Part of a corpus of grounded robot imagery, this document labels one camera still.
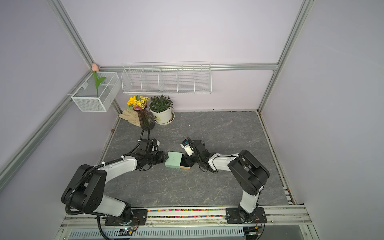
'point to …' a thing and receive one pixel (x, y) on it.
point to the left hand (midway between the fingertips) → (166, 158)
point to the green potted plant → (160, 103)
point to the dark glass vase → (146, 118)
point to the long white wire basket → (167, 78)
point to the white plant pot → (163, 118)
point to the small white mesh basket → (85, 97)
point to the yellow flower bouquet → (138, 103)
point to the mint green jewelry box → (177, 160)
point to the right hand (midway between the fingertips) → (185, 154)
